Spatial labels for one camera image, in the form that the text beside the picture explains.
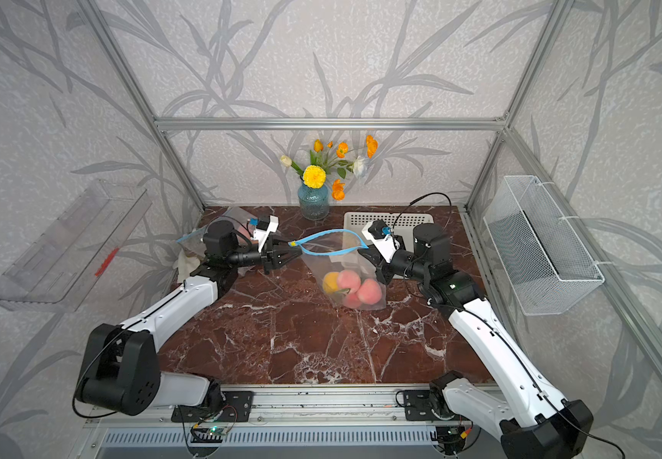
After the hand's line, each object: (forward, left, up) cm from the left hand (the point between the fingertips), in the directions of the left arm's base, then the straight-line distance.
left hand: (298, 252), depth 74 cm
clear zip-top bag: (+21, +45, -25) cm, 55 cm away
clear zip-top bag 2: (+5, -9, -10) cm, 14 cm away
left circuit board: (-37, +22, -29) cm, 52 cm away
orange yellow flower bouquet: (+35, -4, +2) cm, 35 cm away
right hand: (-2, -16, +5) cm, 17 cm away
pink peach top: (-3, -13, -8) cm, 16 cm away
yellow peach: (0, -8, -16) cm, 18 cm away
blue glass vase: (+40, +1, -21) cm, 45 cm away
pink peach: (-5, -14, -18) cm, 23 cm away
